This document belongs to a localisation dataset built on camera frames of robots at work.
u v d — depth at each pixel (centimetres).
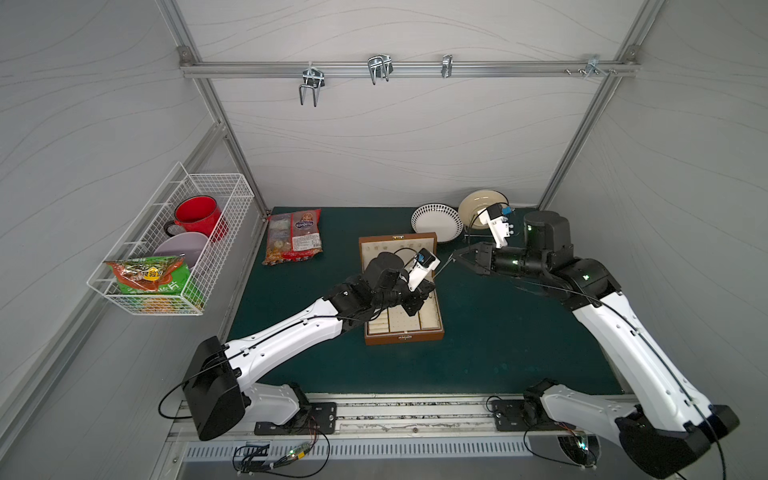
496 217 58
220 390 38
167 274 54
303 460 68
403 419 75
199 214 66
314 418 73
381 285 54
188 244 63
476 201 103
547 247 49
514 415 73
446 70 78
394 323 84
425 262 61
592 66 77
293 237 107
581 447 72
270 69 78
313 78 78
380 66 77
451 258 65
